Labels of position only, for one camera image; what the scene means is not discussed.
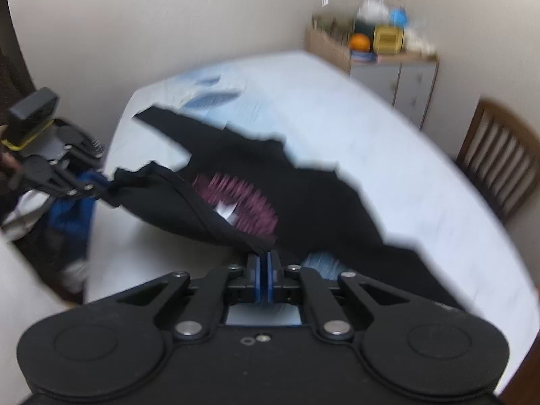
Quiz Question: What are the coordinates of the black t-shirt pink print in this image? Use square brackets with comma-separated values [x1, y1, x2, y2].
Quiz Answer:
[103, 106, 457, 306]

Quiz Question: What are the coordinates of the white sweatshirt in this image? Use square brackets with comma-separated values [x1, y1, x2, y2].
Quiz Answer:
[1, 190, 54, 241]

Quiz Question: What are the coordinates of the white blue patterned tablecloth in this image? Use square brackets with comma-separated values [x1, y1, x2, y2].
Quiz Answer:
[103, 51, 539, 388]

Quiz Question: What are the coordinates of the white side cabinet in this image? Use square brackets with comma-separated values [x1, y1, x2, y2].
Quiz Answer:
[351, 54, 439, 129]

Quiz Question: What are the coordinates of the orange fruit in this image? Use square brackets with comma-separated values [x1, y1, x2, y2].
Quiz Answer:
[349, 33, 372, 53]

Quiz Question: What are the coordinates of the yellow container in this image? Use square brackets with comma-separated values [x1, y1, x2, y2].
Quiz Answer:
[373, 25, 404, 55]

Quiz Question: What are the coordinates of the far wooden chair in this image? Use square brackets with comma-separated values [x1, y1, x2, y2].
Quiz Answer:
[455, 97, 539, 224]

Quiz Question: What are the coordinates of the white plastic bag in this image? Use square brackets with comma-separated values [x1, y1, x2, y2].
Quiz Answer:
[357, 0, 391, 25]

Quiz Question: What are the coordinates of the black camera box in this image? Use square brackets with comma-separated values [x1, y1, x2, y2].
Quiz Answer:
[2, 87, 59, 151]

